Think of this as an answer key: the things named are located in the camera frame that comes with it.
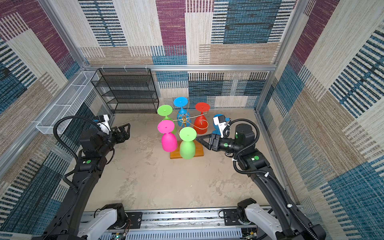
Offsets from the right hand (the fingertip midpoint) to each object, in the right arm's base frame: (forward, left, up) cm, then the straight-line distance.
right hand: (199, 142), depth 64 cm
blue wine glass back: (+24, +8, +2) cm, 25 cm away
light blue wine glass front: (+26, -13, -26) cm, 39 cm away
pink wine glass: (+6, +14, -7) cm, 16 cm away
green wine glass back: (+18, +15, +2) cm, 24 cm away
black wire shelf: (+55, +49, -14) cm, 75 cm away
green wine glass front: (+2, +5, -8) cm, 9 cm away
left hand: (+13, +36, -2) cm, 39 cm away
